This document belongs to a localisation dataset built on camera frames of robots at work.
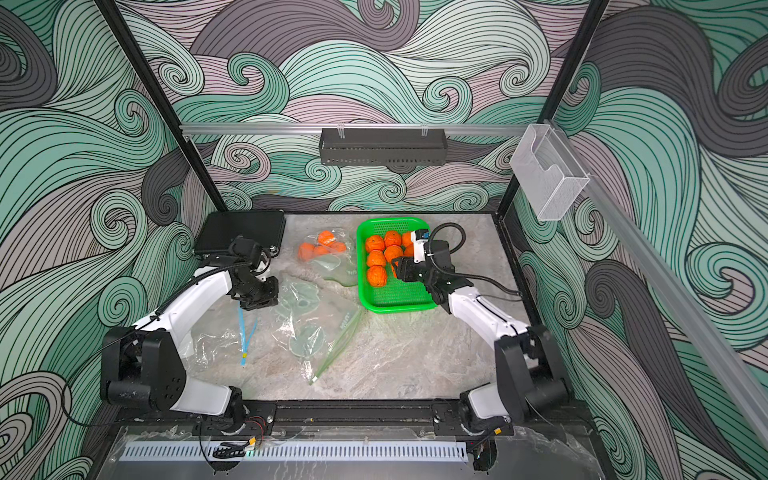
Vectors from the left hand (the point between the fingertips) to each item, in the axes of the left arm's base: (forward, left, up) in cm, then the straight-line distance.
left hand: (276, 298), depth 85 cm
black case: (+36, +34, -11) cm, 51 cm away
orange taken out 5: (+20, -34, -4) cm, 40 cm away
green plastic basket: (+6, -36, -9) cm, 37 cm away
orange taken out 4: (+18, -29, -5) cm, 34 cm away
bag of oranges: (+18, -14, -2) cm, 23 cm away
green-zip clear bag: (-3, -9, -10) cm, 14 cm away
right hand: (+11, -36, +4) cm, 38 cm away
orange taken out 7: (+10, -29, -4) cm, 31 cm away
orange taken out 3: (+26, -40, -4) cm, 48 cm away
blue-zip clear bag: (-11, +12, -5) cm, 18 cm away
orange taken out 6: (+22, -41, -6) cm, 47 cm away
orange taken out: (+24, -28, -4) cm, 37 cm away
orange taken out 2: (+26, -34, -3) cm, 43 cm away
